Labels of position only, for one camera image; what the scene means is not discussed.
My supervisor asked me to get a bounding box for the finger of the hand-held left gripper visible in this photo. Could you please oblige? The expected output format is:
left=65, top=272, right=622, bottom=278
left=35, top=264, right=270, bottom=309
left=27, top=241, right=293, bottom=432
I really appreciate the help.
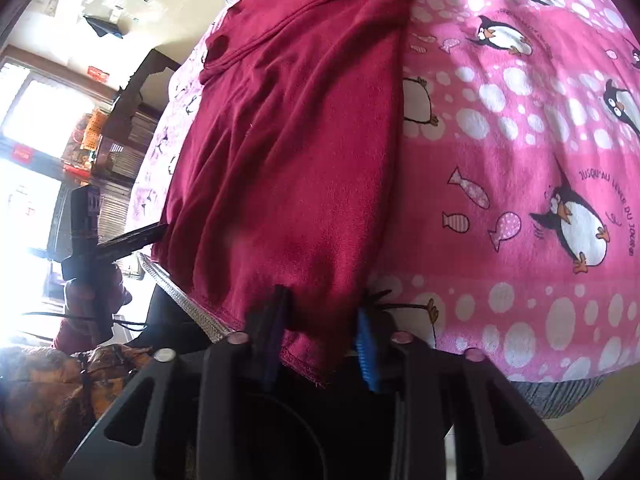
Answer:
left=96, top=223, right=169, bottom=262

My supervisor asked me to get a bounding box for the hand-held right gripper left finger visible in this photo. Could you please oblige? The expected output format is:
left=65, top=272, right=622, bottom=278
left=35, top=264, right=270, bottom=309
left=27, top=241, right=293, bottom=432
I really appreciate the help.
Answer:
left=60, top=285, right=293, bottom=480

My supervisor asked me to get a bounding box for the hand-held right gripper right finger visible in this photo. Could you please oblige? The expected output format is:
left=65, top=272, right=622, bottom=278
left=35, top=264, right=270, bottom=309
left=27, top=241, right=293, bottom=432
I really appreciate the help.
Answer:
left=356, top=307, right=586, bottom=480

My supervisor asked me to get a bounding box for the maroon sweater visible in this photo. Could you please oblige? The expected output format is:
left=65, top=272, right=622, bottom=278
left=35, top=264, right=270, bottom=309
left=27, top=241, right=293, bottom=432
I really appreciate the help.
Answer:
left=150, top=0, right=426, bottom=391

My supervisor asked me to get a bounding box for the person's left forearm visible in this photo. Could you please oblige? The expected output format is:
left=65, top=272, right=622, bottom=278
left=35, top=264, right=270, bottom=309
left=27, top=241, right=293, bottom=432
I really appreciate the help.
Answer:
left=52, top=316, right=103, bottom=357

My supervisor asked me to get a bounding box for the person's left hand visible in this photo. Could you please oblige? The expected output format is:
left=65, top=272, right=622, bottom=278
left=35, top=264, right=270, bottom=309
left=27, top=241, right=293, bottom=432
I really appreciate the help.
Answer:
left=62, top=261, right=134, bottom=322

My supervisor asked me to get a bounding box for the grey striped mattress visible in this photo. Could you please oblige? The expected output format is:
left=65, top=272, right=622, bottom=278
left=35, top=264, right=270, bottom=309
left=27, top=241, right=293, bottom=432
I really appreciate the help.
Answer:
left=136, top=252, right=608, bottom=418

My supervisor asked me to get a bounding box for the orange plastic basket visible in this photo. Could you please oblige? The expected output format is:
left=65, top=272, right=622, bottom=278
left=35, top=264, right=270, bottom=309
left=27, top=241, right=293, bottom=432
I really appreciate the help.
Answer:
left=80, top=110, right=109, bottom=152

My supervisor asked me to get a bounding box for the window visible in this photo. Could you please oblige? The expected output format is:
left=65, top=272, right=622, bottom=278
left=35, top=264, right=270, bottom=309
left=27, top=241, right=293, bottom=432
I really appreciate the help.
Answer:
left=0, top=60, right=97, bottom=153

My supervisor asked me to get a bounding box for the dark wooden cabinet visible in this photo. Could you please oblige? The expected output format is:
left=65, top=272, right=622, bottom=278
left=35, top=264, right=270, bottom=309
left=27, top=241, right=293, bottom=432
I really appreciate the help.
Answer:
left=97, top=49, right=182, bottom=221

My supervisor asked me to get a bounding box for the person's floral brown clothing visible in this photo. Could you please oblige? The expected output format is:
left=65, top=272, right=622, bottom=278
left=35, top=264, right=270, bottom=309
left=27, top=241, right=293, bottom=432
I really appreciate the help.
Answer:
left=0, top=344, right=153, bottom=480

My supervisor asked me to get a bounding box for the dark hanging cloth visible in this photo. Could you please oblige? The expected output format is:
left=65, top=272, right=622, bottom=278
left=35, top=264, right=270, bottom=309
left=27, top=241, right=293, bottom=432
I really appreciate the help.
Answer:
left=82, top=14, right=124, bottom=40

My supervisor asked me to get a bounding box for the pink penguin print blanket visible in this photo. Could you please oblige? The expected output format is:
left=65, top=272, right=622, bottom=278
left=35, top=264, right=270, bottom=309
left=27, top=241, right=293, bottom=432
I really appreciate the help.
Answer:
left=125, top=0, right=640, bottom=386

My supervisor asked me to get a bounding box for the black cable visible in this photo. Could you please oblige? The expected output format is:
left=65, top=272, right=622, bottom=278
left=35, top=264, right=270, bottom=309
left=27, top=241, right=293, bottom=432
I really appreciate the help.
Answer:
left=21, top=311, right=151, bottom=330

